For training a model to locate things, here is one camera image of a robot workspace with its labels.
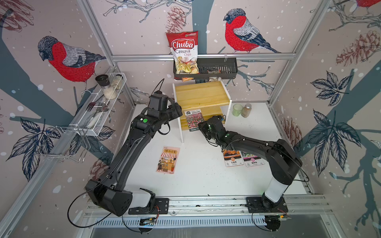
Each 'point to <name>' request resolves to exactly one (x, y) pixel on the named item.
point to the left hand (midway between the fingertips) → (179, 106)
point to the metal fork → (93, 103)
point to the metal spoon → (104, 108)
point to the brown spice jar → (246, 110)
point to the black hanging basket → (211, 69)
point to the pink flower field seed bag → (193, 117)
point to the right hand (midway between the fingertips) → (196, 124)
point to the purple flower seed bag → (250, 159)
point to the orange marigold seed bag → (232, 157)
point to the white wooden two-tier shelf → (213, 98)
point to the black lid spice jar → (109, 92)
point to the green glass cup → (237, 109)
